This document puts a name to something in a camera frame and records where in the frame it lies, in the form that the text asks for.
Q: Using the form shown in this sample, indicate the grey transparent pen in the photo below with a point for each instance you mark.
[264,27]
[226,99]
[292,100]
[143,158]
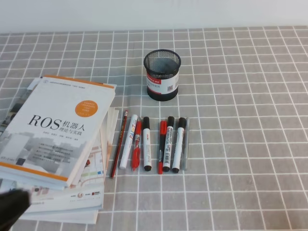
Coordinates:
[186,145]

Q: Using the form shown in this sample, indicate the white paint marker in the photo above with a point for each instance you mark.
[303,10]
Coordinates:
[128,141]

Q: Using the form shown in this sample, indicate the black cap marker rightmost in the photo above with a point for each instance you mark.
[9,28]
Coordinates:
[178,148]

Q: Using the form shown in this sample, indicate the lower stacked book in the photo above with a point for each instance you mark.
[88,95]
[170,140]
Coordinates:
[87,193]

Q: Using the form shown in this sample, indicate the red striped pencil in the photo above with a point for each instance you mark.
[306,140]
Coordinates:
[124,121]

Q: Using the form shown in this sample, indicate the black cap marker white barrel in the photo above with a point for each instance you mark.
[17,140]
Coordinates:
[147,158]

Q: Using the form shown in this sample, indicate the black cap marker printed label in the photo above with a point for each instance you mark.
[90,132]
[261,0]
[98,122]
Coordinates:
[168,144]

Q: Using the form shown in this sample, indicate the white ROS robot book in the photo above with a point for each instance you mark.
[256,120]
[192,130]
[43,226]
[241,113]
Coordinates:
[49,140]

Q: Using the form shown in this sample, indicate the black mesh pen holder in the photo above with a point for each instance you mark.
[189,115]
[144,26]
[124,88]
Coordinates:
[162,72]

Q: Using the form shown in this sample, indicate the red gel pen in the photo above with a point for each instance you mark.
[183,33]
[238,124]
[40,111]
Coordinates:
[136,151]

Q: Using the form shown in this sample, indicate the red thin pen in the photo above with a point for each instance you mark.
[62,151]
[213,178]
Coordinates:
[162,137]

